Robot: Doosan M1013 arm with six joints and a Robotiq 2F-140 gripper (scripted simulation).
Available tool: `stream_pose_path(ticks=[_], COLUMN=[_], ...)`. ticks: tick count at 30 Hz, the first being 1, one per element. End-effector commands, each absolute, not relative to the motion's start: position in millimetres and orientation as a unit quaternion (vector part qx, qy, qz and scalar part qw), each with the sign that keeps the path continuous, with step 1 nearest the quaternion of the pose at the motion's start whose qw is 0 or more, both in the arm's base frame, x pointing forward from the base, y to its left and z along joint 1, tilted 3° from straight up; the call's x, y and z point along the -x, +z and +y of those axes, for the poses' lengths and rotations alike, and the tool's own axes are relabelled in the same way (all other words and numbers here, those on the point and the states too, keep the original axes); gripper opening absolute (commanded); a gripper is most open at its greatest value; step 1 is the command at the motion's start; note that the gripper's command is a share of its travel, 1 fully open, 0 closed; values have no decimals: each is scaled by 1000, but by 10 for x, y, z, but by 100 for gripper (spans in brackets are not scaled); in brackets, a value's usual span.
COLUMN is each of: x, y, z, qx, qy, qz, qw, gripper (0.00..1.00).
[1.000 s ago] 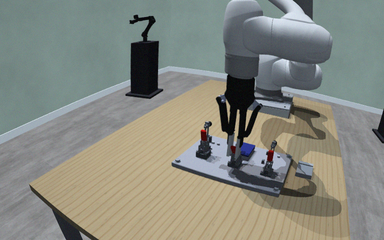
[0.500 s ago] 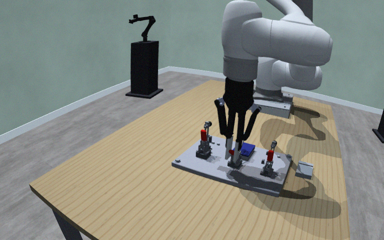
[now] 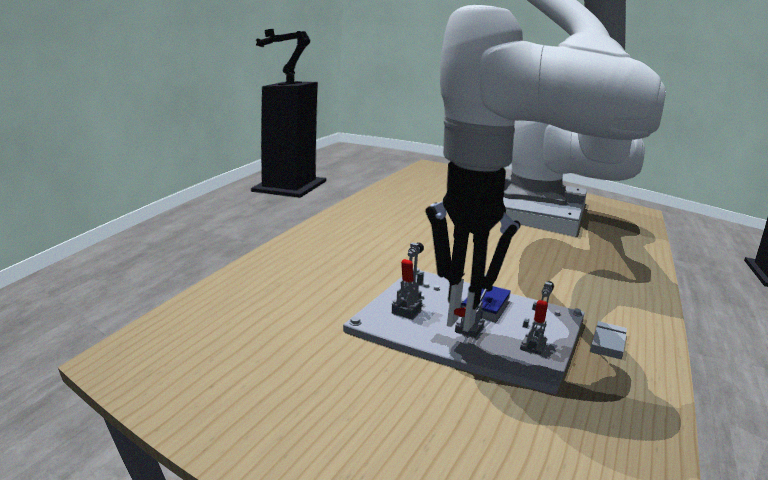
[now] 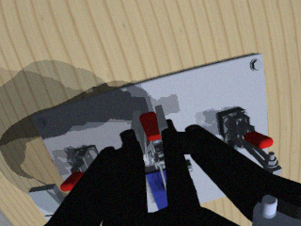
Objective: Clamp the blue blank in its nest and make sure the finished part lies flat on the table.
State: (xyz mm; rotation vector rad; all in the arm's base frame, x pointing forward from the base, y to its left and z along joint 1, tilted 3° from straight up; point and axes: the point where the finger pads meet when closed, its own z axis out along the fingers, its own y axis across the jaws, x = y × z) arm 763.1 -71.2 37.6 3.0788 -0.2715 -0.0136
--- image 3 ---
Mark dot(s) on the blue rectangular block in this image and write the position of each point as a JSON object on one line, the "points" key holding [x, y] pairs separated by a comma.
{"points": [[494, 301]]}

